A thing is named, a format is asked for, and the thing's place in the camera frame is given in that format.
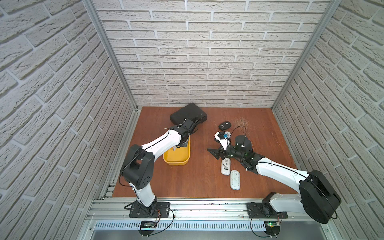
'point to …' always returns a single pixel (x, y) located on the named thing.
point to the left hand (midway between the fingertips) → (179, 138)
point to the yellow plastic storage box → (181, 156)
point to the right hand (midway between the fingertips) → (213, 143)
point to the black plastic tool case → (190, 111)
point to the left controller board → (147, 227)
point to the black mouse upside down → (224, 125)
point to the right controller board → (272, 228)
